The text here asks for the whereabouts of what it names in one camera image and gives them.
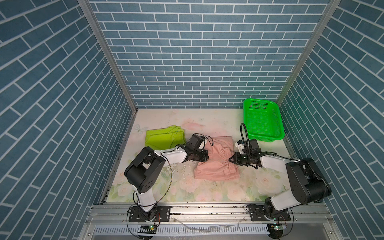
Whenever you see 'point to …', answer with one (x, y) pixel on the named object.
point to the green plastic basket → (263, 120)
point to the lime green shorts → (165, 137)
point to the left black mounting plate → (158, 213)
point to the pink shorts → (218, 167)
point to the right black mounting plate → (258, 213)
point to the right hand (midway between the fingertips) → (228, 158)
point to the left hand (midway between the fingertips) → (209, 157)
